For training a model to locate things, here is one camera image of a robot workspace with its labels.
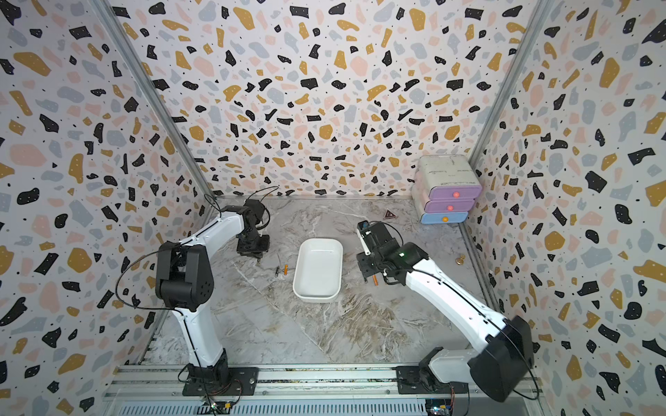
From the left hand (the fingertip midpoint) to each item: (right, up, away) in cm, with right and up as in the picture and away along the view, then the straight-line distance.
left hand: (263, 253), depth 95 cm
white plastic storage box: (+20, -7, +3) cm, 21 cm away
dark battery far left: (+4, -8, +2) cm, 9 cm away
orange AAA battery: (+41, -10, 0) cm, 43 cm away
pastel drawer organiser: (+68, +24, +3) cm, 72 cm away
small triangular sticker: (+50, +15, +22) cm, 56 cm away
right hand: (+37, 0, -16) cm, 40 cm away
